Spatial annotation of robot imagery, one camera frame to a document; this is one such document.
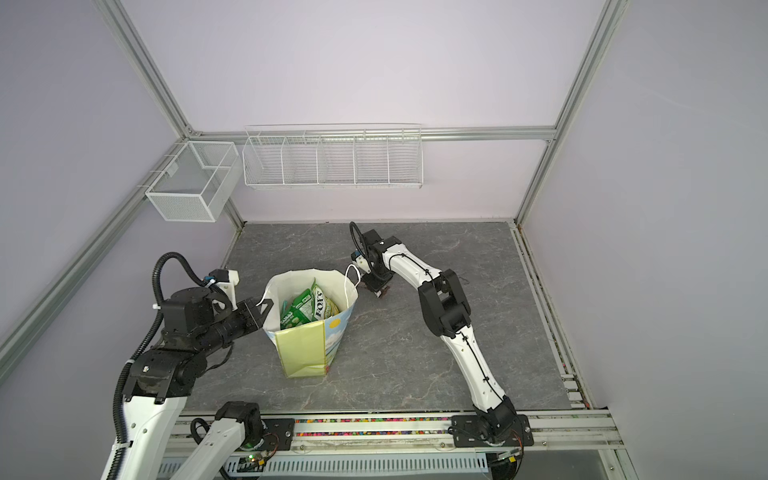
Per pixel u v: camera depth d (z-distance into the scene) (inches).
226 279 23.9
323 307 30.3
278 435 29.0
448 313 24.5
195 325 19.2
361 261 37.6
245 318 23.2
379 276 33.1
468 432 28.7
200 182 40.2
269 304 26.8
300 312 31.1
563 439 29.1
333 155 39.0
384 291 38.8
